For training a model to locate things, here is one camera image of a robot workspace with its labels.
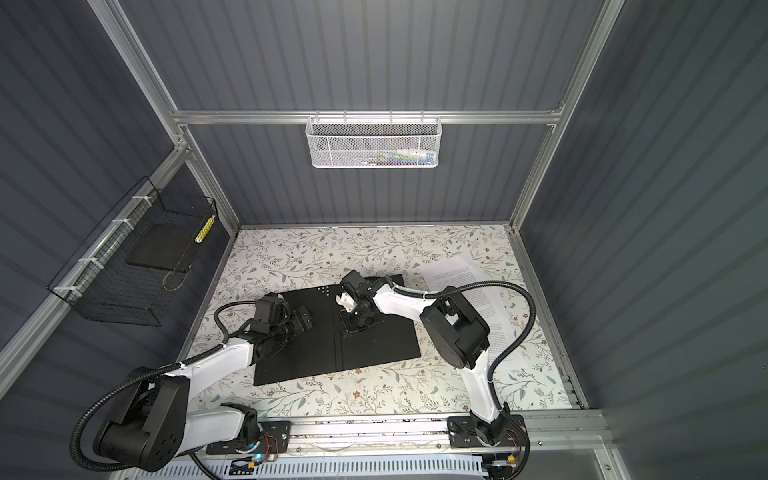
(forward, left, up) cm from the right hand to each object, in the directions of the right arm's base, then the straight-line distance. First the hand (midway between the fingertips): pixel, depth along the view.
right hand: (345, 335), depth 89 cm
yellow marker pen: (+19, +37, +27) cm, 50 cm away
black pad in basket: (+14, +46, +26) cm, 54 cm away
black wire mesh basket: (+5, +49, +28) cm, 57 cm away
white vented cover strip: (-32, +1, -2) cm, 32 cm away
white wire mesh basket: (+77, -6, +19) cm, 80 cm away
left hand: (+4, +13, +1) cm, 13 cm away
